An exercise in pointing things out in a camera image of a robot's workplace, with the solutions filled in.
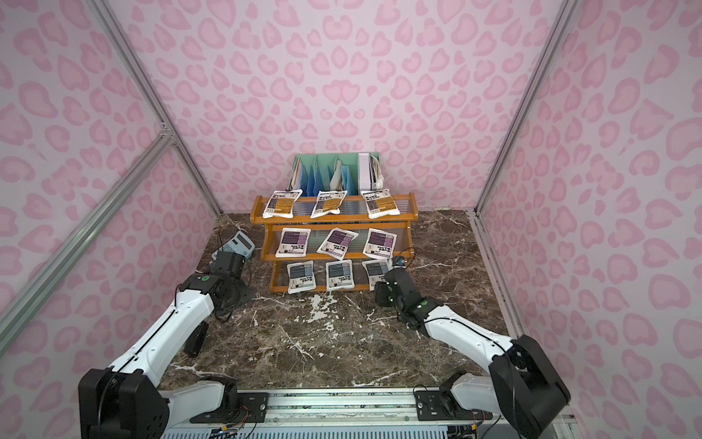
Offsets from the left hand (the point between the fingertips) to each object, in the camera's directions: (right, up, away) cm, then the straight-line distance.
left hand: (239, 294), depth 83 cm
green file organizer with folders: (+33, +41, +15) cm, 55 cm away
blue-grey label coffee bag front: (+30, +4, +14) cm, 33 cm away
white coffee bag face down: (+14, +27, -3) cm, 30 cm away
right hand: (+44, +2, +3) cm, 44 cm away
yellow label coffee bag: (+43, +27, -3) cm, 51 cm away
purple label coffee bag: (+15, +15, +6) cm, 23 cm away
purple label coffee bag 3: (+43, +15, +5) cm, 46 cm away
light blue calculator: (-10, +15, +23) cm, 29 cm away
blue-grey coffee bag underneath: (+16, +3, +13) cm, 21 cm away
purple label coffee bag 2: (+29, +15, +5) cm, 33 cm away
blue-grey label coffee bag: (+43, +5, +14) cm, 45 cm away
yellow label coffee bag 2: (+28, +28, -3) cm, 39 cm away
